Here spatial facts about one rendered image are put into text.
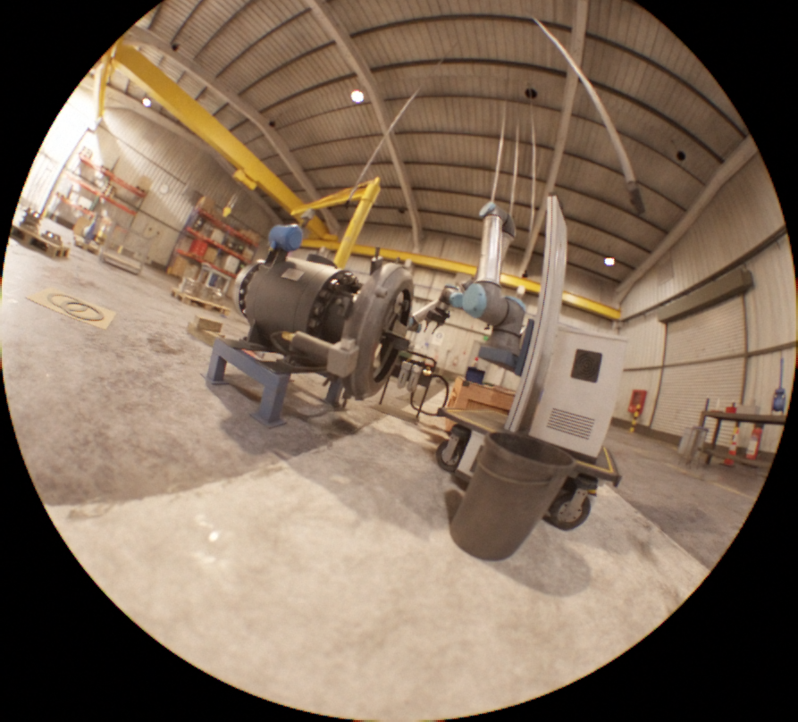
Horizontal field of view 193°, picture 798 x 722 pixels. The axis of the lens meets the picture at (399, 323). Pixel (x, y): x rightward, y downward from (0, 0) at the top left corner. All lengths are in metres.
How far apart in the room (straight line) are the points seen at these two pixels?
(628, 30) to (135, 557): 8.88
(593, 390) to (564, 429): 0.20
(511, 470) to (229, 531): 0.71
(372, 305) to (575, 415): 0.96
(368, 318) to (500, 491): 0.77
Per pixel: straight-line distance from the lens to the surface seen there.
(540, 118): 8.96
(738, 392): 8.59
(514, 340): 1.17
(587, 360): 1.08
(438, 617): 0.66
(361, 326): 0.94
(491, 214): 1.43
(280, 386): 1.13
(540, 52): 8.14
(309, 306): 1.18
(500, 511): 0.72
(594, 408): 1.07
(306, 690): 0.54
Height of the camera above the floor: 0.54
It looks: 6 degrees up
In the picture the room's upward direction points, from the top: 18 degrees clockwise
